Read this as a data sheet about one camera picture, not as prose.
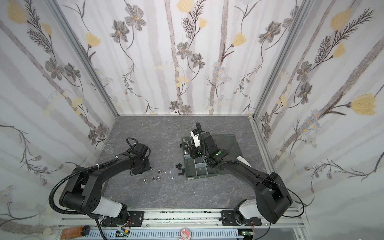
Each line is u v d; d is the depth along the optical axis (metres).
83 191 0.44
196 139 0.74
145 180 0.86
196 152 0.73
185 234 0.67
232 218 0.73
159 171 0.90
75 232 0.67
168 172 0.91
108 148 0.96
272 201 0.42
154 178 0.87
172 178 0.88
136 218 0.74
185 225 0.73
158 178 0.87
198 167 0.90
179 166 0.93
